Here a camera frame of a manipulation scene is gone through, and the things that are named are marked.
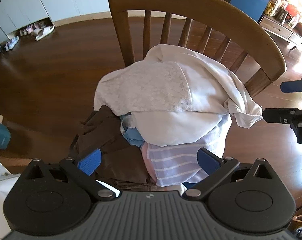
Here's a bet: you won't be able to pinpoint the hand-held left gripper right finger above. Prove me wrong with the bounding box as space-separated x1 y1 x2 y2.
181 147 277 202

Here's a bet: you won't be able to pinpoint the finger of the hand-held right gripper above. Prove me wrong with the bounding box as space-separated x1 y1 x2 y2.
262 105 302 128
280 74 302 93

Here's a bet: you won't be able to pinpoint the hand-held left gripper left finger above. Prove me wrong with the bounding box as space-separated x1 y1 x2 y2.
21 149 116 202

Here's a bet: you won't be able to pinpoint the light blue garment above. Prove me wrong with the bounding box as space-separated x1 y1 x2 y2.
120 114 145 149

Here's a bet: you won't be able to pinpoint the white lace top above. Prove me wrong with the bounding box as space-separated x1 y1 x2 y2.
94 61 194 113

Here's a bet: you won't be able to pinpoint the brown cloth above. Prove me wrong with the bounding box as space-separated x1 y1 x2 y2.
69 104 151 184

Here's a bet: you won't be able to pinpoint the striped lavender shirt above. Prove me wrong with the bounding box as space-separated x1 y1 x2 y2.
147 115 232 187

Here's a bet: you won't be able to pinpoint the pink cloth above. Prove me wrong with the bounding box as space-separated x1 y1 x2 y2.
141 142 157 183

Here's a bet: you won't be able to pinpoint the low wooden console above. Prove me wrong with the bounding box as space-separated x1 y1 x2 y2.
259 15 302 51

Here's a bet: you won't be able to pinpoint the row of jars and packets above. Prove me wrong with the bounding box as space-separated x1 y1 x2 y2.
264 0 302 33

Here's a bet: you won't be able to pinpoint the teal storage box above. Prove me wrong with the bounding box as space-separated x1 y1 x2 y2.
0 120 11 151

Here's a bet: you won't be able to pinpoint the wooden chair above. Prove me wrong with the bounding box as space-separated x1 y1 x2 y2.
70 0 287 155

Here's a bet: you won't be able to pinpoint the white slipper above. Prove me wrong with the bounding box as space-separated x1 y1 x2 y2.
35 26 55 41

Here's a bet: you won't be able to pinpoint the pink shoes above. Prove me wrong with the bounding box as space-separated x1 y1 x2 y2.
20 22 45 36

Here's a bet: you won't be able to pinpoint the white cabinet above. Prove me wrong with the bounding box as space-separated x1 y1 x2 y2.
0 0 54 46

